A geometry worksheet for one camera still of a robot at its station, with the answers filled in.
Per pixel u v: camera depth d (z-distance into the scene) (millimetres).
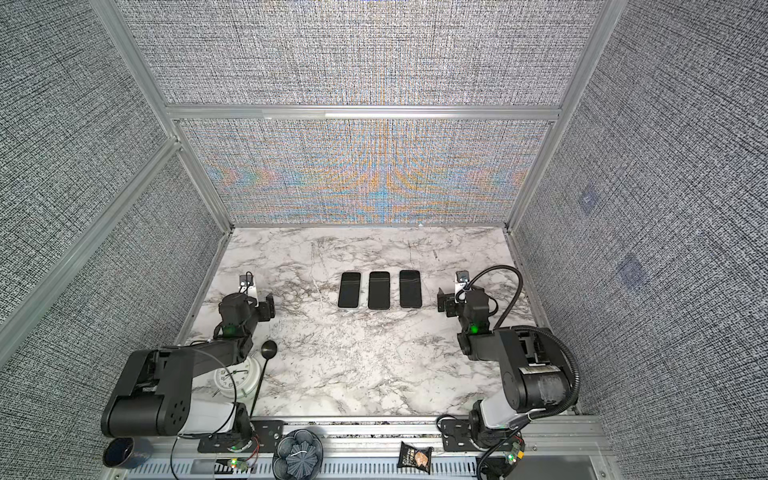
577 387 423
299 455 702
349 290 1016
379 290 1005
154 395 435
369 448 732
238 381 782
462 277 799
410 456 698
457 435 729
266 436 734
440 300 856
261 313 835
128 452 706
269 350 870
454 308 840
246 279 779
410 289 1014
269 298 856
